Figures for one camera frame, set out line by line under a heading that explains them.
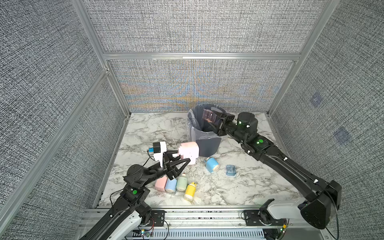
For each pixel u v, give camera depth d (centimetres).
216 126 65
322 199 38
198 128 88
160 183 78
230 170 90
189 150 56
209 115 69
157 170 56
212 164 85
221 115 62
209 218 75
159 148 52
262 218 66
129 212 50
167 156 58
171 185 77
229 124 61
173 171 53
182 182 78
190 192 76
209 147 95
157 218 73
